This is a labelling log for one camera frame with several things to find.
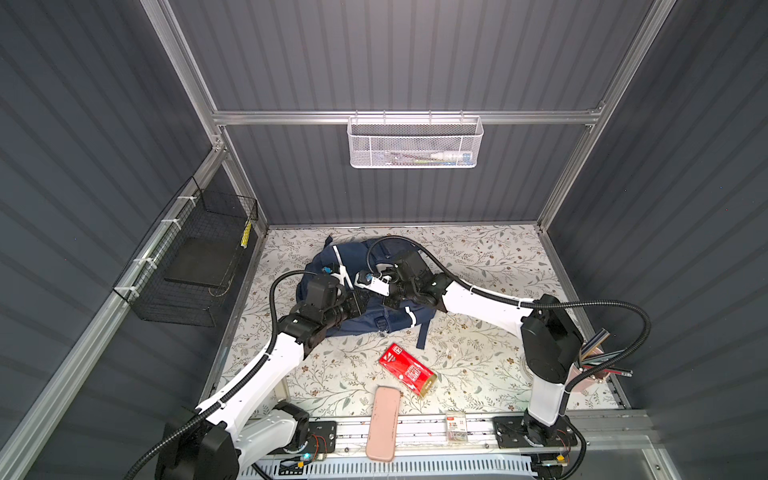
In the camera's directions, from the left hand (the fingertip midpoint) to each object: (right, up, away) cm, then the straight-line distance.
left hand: (366, 296), depth 81 cm
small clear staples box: (+23, -31, -8) cm, 40 cm away
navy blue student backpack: (-7, +10, +15) cm, 19 cm away
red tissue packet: (+12, -21, +3) cm, 24 cm away
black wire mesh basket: (-44, +7, -9) cm, 46 cm away
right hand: (+1, +2, +4) cm, 4 cm away
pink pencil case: (+5, -32, -8) cm, 33 cm away
